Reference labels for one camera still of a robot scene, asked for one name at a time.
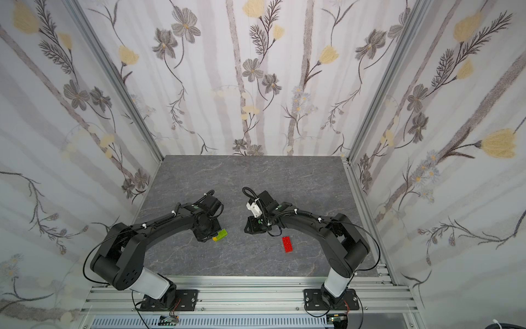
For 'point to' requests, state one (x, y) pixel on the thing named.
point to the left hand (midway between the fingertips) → (220, 233)
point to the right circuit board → (340, 321)
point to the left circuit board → (165, 320)
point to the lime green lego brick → (221, 234)
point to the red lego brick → (287, 245)
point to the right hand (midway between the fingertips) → (249, 225)
